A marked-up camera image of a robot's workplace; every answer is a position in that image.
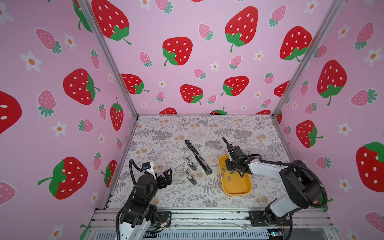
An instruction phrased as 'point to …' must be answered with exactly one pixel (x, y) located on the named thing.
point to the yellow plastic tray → (233, 184)
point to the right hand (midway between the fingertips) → (228, 162)
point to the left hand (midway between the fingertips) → (164, 171)
